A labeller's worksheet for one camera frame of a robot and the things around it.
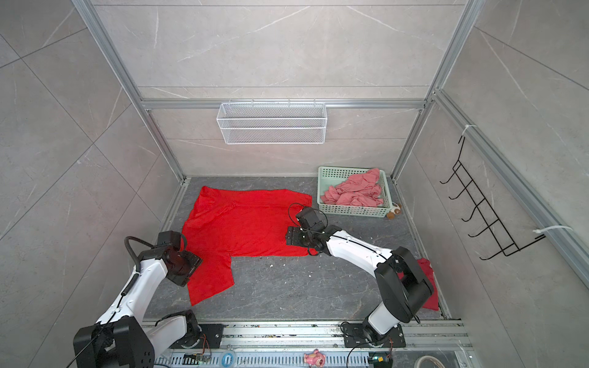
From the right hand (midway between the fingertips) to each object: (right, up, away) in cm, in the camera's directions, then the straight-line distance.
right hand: (293, 235), depth 88 cm
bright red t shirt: (-33, +3, +16) cm, 36 cm away
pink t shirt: (+32, +18, +22) cm, 43 cm away
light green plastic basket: (+18, +26, +30) cm, 43 cm away
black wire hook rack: (+57, +8, -26) cm, 63 cm away
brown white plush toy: (+47, +9, +15) cm, 50 cm away
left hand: (-37, -9, -4) cm, 38 cm away
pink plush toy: (+7, -34, -21) cm, 40 cm away
